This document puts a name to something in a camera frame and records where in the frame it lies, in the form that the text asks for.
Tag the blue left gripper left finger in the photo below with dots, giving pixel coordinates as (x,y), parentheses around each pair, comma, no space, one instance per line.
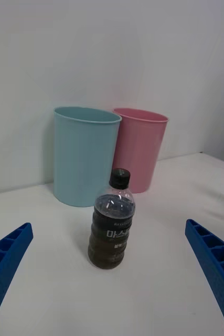
(4,260)

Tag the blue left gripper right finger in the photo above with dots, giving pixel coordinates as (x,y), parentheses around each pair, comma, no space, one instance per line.
(219,265)

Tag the pink plastic bin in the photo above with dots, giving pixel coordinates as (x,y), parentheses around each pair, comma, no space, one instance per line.
(140,149)

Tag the dark plastic bottle black cap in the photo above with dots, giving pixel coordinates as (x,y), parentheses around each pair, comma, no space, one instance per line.
(111,228)

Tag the pale blue plastic bin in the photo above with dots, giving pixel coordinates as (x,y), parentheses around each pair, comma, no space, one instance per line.
(83,157)

